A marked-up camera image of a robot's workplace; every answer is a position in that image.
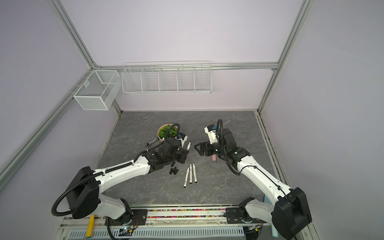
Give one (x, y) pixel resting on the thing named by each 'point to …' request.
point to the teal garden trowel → (274, 232)
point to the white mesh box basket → (97, 91)
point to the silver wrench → (147, 144)
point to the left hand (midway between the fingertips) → (188, 153)
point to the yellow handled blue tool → (90, 226)
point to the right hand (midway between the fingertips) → (200, 146)
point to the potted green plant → (163, 130)
